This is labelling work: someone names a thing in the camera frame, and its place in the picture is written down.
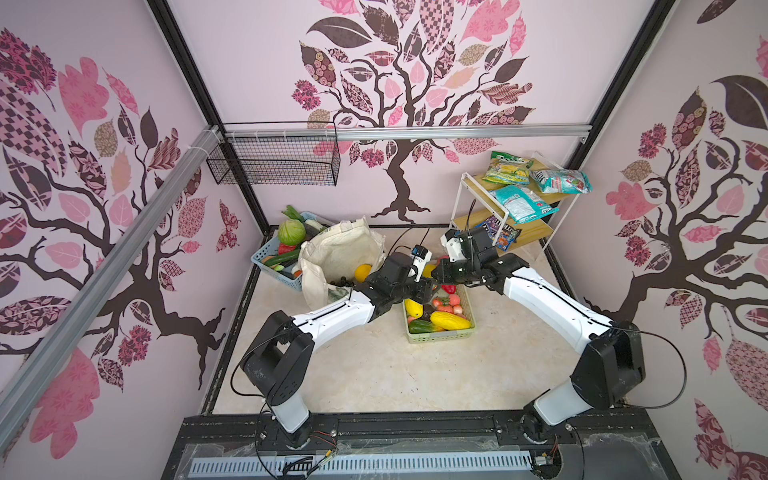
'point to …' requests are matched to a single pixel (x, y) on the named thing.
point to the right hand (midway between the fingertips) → (432, 269)
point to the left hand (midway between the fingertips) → (434, 286)
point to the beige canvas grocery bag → (342, 253)
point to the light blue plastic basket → (289, 271)
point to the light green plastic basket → (444, 335)
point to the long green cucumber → (283, 257)
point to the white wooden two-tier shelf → (546, 227)
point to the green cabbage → (291, 230)
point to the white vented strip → (361, 464)
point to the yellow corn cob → (447, 321)
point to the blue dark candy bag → (507, 236)
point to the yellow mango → (413, 309)
